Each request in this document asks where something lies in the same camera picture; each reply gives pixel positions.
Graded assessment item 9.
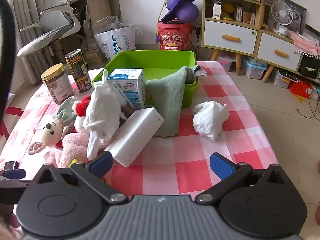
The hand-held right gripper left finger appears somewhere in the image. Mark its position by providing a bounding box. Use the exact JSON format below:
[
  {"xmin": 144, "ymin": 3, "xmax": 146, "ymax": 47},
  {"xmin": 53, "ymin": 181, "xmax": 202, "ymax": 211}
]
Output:
[{"xmin": 32, "ymin": 152, "xmax": 129, "ymax": 204}]

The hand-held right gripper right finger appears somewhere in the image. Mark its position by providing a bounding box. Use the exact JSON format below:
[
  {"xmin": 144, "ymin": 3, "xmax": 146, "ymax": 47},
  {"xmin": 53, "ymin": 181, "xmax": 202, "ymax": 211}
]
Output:
[{"xmin": 195, "ymin": 152, "xmax": 290, "ymax": 204}]

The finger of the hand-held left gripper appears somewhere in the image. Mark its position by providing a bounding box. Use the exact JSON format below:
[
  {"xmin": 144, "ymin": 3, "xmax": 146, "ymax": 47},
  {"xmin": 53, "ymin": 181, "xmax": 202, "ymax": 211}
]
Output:
[{"xmin": 0, "ymin": 169, "xmax": 27, "ymax": 180}]

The pink fluffy plush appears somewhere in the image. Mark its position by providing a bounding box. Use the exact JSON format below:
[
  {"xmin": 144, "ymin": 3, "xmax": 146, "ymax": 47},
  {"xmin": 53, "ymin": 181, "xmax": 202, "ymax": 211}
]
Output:
[{"xmin": 44, "ymin": 131, "xmax": 113, "ymax": 168}]

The white cloth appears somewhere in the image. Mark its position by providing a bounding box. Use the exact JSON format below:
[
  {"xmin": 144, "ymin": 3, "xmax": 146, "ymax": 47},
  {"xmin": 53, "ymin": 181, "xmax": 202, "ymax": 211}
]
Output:
[{"xmin": 192, "ymin": 100, "xmax": 230, "ymax": 141}]

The mouse plush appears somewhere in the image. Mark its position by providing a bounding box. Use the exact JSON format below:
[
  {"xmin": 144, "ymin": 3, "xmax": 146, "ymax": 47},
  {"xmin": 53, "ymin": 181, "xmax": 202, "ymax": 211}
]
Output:
[{"xmin": 27, "ymin": 96, "xmax": 80, "ymax": 155}]

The plush with red santa hat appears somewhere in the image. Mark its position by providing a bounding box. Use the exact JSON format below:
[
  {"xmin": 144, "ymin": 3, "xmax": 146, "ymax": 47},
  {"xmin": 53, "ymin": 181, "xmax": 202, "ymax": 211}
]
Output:
[{"xmin": 72, "ymin": 95, "xmax": 92, "ymax": 130}]

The green plastic box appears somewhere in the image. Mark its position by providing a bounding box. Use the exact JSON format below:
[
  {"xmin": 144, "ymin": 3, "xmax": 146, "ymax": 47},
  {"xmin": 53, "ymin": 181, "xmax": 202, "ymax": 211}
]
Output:
[{"xmin": 92, "ymin": 51, "xmax": 200, "ymax": 108}]

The person's left hand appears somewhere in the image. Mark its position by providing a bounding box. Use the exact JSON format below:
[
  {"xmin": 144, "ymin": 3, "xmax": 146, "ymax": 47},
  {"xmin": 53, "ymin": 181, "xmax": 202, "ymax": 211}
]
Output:
[{"xmin": 0, "ymin": 204, "xmax": 24, "ymax": 240}]

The pink checkered tablecloth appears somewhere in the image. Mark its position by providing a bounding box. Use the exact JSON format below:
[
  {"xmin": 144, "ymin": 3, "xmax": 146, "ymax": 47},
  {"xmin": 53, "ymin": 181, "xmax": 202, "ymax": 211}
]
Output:
[{"xmin": 0, "ymin": 60, "xmax": 279, "ymax": 198}]

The white rectangular block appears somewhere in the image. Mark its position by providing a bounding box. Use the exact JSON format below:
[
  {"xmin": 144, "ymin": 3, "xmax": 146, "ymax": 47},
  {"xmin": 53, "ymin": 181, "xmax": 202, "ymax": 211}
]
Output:
[{"xmin": 104, "ymin": 107, "xmax": 164, "ymax": 167}]

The white plastic bag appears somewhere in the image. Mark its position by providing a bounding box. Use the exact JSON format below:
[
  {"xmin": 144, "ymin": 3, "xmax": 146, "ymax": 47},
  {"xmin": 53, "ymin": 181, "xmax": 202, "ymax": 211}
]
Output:
[{"xmin": 82, "ymin": 69, "xmax": 128, "ymax": 160}]

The green towel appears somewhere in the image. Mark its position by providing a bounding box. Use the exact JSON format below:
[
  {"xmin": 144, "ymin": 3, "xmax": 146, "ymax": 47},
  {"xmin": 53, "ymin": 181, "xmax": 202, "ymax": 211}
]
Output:
[{"xmin": 145, "ymin": 65, "xmax": 208, "ymax": 138}]

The blue and white milk carton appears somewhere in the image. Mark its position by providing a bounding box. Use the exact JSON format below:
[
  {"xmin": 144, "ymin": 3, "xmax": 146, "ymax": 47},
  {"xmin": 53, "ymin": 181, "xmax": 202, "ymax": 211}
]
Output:
[{"xmin": 107, "ymin": 68, "xmax": 147, "ymax": 110}]

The clear jar with gold lid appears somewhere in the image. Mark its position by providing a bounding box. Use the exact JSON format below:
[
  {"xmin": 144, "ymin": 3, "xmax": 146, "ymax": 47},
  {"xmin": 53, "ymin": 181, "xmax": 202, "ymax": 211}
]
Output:
[{"xmin": 40, "ymin": 63, "xmax": 75, "ymax": 105}]

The tall black drink can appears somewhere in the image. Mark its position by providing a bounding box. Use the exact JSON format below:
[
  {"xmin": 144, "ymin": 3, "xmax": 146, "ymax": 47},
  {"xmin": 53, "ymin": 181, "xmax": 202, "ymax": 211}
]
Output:
[{"xmin": 64, "ymin": 49, "xmax": 93, "ymax": 93}]

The clear bin with blue lid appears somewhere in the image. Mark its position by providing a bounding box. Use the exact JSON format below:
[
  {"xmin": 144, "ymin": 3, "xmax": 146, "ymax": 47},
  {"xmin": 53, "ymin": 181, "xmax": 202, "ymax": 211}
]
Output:
[{"xmin": 244, "ymin": 57, "xmax": 269, "ymax": 80}]

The clear bin with pink contents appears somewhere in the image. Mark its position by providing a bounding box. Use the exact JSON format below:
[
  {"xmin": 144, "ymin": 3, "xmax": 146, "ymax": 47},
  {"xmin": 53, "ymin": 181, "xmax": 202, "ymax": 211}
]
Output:
[{"xmin": 216, "ymin": 54, "xmax": 237, "ymax": 72}]

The clear storage bin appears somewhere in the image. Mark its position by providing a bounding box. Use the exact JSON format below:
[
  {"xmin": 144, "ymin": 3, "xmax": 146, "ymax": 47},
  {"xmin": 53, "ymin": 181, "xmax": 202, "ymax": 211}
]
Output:
[{"xmin": 272, "ymin": 69, "xmax": 298, "ymax": 89}]

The red box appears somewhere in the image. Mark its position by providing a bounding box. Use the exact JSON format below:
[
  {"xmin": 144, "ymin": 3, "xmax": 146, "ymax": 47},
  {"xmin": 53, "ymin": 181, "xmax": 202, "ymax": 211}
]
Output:
[{"xmin": 289, "ymin": 79, "xmax": 314, "ymax": 99}]

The white shopping bag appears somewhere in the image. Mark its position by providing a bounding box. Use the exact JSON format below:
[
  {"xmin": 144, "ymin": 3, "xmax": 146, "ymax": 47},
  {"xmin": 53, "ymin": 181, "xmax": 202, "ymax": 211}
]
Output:
[{"xmin": 93, "ymin": 22, "xmax": 142, "ymax": 62}]

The tall wooden shelf cabinet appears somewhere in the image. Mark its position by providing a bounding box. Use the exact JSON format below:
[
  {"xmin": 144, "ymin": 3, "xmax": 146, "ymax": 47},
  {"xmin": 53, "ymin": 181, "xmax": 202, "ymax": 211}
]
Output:
[{"xmin": 201, "ymin": 0, "xmax": 265, "ymax": 75}]

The low wooden drawer cabinet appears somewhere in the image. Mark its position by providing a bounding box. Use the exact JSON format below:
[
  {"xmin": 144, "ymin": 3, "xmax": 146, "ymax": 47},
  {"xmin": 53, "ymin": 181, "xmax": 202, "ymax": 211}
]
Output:
[{"xmin": 254, "ymin": 27, "xmax": 304, "ymax": 83}]

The black box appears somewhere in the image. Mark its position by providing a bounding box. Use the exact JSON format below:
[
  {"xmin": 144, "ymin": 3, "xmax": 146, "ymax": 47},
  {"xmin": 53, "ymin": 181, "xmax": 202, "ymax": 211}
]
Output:
[{"xmin": 299, "ymin": 54, "xmax": 320, "ymax": 79}]

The red bucket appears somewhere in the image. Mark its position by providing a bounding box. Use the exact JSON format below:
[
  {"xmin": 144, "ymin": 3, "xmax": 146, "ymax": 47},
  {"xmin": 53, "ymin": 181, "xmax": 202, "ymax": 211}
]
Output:
[{"xmin": 157, "ymin": 20, "xmax": 194, "ymax": 52}]

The clear plastic bag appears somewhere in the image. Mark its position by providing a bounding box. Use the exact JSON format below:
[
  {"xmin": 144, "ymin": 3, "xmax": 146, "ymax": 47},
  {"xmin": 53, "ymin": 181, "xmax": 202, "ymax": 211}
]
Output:
[{"xmin": 92, "ymin": 16, "xmax": 122, "ymax": 34}]

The pink cloth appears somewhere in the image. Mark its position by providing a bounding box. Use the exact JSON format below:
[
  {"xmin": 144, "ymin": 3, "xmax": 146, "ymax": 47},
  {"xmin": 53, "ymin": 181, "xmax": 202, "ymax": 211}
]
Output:
[{"xmin": 287, "ymin": 30, "xmax": 320, "ymax": 55}]

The white office chair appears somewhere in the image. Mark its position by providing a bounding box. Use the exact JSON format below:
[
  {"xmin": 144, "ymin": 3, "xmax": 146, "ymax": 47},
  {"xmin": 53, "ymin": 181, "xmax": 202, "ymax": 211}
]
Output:
[{"xmin": 17, "ymin": 0, "xmax": 82, "ymax": 58}]

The tall white packet box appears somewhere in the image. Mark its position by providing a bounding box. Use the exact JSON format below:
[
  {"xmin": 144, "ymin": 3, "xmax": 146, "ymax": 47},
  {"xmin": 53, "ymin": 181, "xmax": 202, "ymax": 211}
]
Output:
[{"xmin": 212, "ymin": 3, "xmax": 223, "ymax": 20}]

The purple bouncing ball toy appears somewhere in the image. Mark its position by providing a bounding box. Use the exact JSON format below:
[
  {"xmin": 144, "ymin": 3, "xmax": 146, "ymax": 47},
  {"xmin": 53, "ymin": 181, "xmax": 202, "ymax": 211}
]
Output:
[{"xmin": 161, "ymin": 0, "xmax": 200, "ymax": 23}]

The cardboard box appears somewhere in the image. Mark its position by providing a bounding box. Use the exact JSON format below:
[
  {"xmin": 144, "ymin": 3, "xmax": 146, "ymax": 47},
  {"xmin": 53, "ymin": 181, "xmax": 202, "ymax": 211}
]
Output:
[{"xmin": 86, "ymin": 0, "xmax": 112, "ymax": 25}]

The small white desk fan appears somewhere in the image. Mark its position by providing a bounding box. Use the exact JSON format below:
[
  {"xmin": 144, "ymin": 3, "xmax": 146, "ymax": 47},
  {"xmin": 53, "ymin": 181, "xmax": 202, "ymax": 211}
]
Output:
[{"xmin": 271, "ymin": 1, "xmax": 293, "ymax": 36}]

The beige curtain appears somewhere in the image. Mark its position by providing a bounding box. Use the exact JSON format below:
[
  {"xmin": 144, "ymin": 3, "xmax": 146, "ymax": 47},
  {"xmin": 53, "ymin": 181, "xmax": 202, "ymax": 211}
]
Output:
[{"xmin": 6, "ymin": 0, "xmax": 48, "ymax": 85}]

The large picture frame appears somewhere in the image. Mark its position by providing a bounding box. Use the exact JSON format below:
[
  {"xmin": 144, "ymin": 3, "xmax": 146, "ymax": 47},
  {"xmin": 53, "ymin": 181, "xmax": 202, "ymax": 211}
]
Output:
[{"xmin": 282, "ymin": 0, "xmax": 307, "ymax": 34}]

